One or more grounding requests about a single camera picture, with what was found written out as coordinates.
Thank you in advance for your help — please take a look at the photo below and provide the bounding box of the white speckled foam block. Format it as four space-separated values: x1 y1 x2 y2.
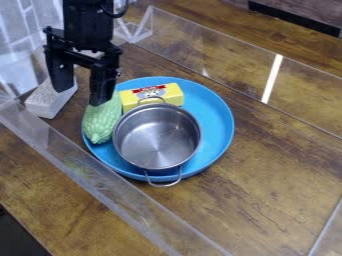
24 79 77 119

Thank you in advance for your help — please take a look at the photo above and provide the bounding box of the green bitter gourd toy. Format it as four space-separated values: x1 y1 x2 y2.
81 91 122 144

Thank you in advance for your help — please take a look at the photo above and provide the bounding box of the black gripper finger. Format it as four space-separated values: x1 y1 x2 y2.
44 45 73 93
90 56 122 106

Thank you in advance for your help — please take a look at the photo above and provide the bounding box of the clear acrylic barrier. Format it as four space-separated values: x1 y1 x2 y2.
0 0 342 256

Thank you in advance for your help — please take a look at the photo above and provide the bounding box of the stainless steel pot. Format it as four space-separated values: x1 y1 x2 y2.
112 100 202 188

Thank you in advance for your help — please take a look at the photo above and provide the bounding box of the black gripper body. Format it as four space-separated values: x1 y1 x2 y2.
41 0 124 69

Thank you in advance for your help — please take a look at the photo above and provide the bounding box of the blue round tray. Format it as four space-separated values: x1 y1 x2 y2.
83 76 235 183

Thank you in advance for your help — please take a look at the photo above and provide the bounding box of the yellow butter box toy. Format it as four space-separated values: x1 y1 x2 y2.
119 83 184 112

